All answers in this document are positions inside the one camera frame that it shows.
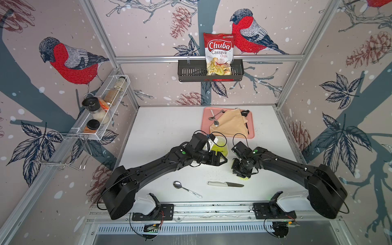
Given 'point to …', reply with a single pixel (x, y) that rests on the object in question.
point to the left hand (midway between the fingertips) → (224, 159)
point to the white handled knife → (224, 184)
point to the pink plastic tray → (210, 115)
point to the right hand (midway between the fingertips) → (232, 171)
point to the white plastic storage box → (222, 138)
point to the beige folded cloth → (231, 122)
